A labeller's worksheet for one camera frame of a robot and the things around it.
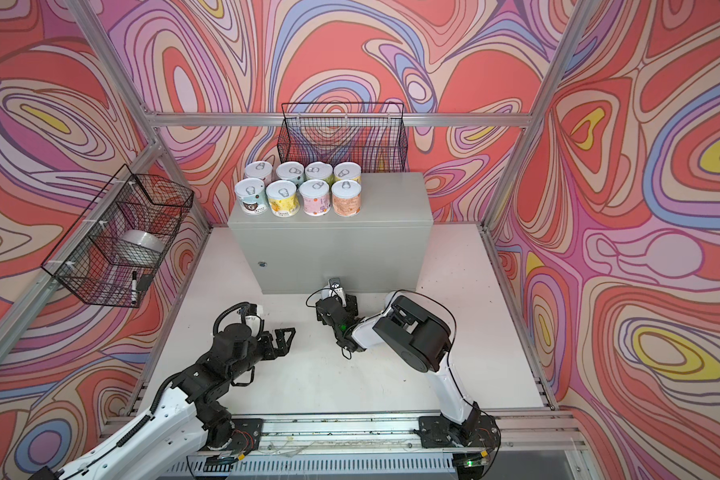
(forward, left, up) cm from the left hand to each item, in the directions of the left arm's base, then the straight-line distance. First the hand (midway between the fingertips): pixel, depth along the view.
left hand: (287, 330), depth 81 cm
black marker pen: (+4, +35, +15) cm, 39 cm away
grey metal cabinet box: (+28, -28, +2) cm, 40 cm away
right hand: (+15, -12, -11) cm, 22 cm away
